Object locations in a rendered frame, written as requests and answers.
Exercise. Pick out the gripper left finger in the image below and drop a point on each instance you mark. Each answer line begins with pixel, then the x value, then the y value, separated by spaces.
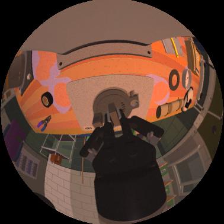
pixel 91 143

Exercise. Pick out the wooden shelf unit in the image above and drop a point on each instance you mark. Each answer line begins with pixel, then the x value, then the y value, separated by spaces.
pixel 166 181

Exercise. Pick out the beige hinge pin bracket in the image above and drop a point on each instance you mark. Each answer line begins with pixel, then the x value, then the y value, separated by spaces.
pixel 134 98

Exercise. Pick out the dark grey box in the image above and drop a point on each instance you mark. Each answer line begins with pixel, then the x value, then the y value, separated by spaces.
pixel 16 73

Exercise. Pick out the brown round kettle body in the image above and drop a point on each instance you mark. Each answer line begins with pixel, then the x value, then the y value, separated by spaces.
pixel 102 96

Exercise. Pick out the beige speckled base plate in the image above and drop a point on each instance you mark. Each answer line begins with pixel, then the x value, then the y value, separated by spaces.
pixel 83 94

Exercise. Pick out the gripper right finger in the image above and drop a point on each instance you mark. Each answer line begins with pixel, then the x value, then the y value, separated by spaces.
pixel 145 127

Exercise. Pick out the brown kettle swivel lid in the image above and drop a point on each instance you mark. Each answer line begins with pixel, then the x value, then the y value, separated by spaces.
pixel 113 110

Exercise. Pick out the black tape roll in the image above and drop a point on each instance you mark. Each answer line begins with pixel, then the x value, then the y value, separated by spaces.
pixel 47 99

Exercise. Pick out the brown latch button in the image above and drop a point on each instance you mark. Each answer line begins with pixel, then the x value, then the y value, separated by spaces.
pixel 97 120

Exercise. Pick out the orange small box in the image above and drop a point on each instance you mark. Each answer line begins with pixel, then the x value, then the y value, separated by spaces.
pixel 55 158

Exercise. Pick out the grey wall poster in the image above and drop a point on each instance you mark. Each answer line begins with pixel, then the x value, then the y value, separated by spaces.
pixel 27 164

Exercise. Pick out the wooden crate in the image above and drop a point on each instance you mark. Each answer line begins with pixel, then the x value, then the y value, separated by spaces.
pixel 190 55

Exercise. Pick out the grey round gauge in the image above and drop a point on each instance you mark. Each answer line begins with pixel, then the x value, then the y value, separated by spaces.
pixel 186 78

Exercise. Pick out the grey framed window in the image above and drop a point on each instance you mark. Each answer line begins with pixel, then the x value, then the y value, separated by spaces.
pixel 189 169

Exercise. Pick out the beige long tray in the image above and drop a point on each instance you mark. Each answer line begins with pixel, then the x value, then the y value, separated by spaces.
pixel 102 53

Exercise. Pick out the grey clipboard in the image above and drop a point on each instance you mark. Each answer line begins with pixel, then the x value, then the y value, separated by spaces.
pixel 168 45

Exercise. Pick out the white metal frame stand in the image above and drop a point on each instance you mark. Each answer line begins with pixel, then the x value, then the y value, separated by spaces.
pixel 57 147

